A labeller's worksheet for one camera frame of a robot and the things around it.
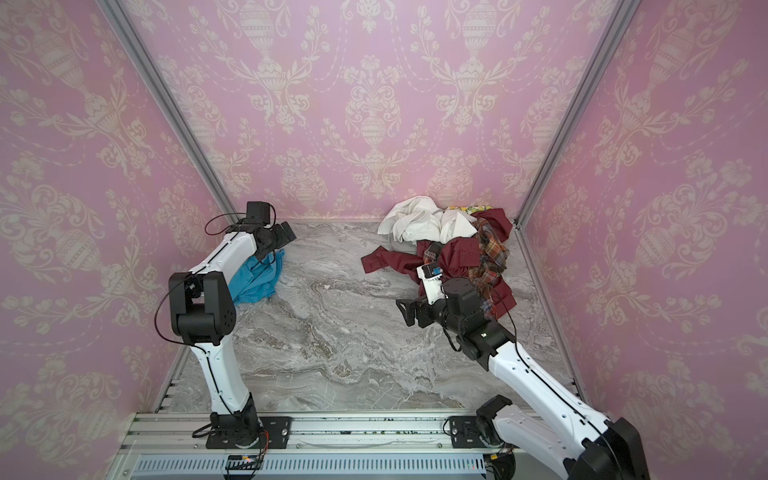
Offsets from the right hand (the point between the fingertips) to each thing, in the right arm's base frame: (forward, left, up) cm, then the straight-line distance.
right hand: (412, 294), depth 78 cm
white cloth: (+29, -5, -1) cm, 30 cm away
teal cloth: (+17, +50, -13) cm, 54 cm away
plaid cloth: (+16, -26, -12) cm, 33 cm away
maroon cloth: (+19, -15, -9) cm, 26 cm away
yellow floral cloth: (+46, -28, -13) cm, 55 cm away
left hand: (+28, +41, -6) cm, 50 cm away
